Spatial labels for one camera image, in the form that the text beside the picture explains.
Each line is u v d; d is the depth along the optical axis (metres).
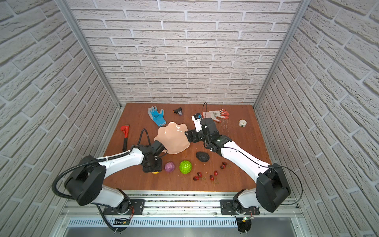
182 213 0.73
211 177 0.82
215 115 1.13
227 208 0.74
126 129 1.03
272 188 0.41
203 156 0.87
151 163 0.73
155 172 0.83
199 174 0.84
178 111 1.14
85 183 0.43
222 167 0.86
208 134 0.61
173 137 1.02
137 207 0.74
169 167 0.83
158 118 1.11
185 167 0.81
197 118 0.71
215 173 0.84
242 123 1.06
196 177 0.83
